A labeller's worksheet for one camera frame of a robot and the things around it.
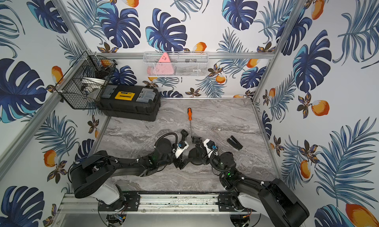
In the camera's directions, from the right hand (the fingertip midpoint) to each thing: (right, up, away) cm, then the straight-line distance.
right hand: (199, 143), depth 80 cm
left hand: (-6, -5, +3) cm, 8 cm away
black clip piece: (+23, -2, +15) cm, 28 cm away
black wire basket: (-62, +33, 0) cm, 70 cm away
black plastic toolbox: (-45, +24, +17) cm, 54 cm away
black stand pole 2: (-1, +2, -5) cm, 6 cm away
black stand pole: (-9, +2, +21) cm, 23 cm away
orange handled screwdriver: (-5, +17, +30) cm, 35 cm away
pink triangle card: (-21, +45, +11) cm, 51 cm away
